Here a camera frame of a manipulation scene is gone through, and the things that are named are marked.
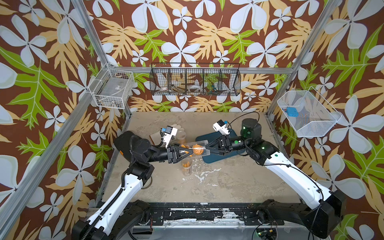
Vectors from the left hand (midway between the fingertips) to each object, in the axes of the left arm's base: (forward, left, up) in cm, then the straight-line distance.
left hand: (191, 151), depth 61 cm
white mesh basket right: (+23, -65, -2) cm, 69 cm away
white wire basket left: (+41, +47, +1) cm, 63 cm away
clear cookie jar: (+1, -3, +1) cm, 3 cm away
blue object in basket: (+31, -59, -8) cm, 67 cm away
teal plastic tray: (-1, -10, -3) cm, 10 cm away
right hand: (0, -7, +1) cm, 7 cm away
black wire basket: (+56, -2, -3) cm, 56 cm away
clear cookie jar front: (+6, +3, -25) cm, 26 cm away
